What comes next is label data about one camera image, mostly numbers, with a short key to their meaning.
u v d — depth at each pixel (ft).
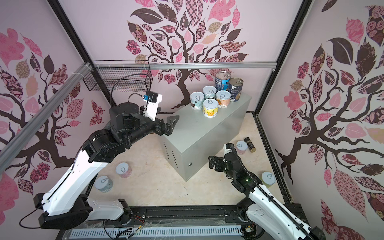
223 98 2.38
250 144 3.20
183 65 3.10
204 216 2.44
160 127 1.58
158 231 2.29
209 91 2.49
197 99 2.35
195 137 2.12
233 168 1.90
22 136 1.76
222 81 2.44
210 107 2.23
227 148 2.25
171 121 1.58
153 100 1.44
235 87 2.35
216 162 2.28
